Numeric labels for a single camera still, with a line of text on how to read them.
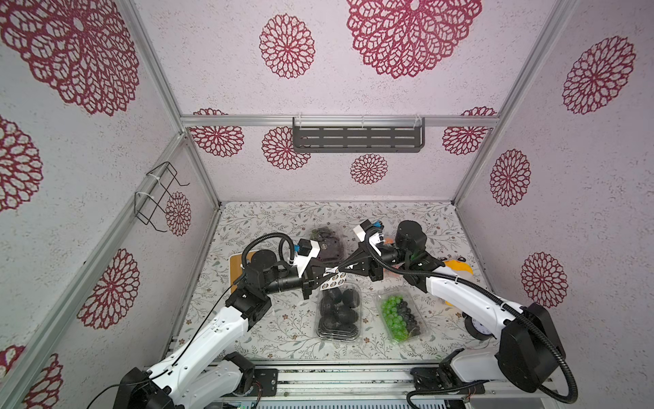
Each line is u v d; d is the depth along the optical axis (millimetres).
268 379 740
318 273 615
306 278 597
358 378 762
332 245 965
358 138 999
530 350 416
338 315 801
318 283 638
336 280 688
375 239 603
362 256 636
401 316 815
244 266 539
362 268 632
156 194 792
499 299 468
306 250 573
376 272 606
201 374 562
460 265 923
